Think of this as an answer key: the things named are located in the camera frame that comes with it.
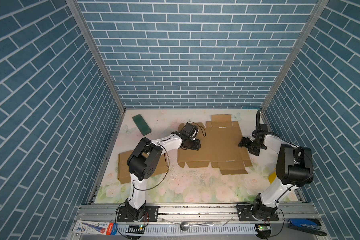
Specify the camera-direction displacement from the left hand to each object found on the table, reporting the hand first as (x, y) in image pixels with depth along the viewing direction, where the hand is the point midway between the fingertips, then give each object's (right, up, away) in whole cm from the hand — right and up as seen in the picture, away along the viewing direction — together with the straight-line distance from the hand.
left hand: (198, 145), depth 96 cm
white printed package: (-45, -35, -27) cm, 63 cm away
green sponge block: (-40, +13, +12) cm, 44 cm away
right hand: (+30, 0, +1) cm, 30 cm away
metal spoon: (-8, -33, -27) cm, 44 cm away
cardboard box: (+15, -1, +1) cm, 15 cm away
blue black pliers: (+51, -34, -25) cm, 67 cm away
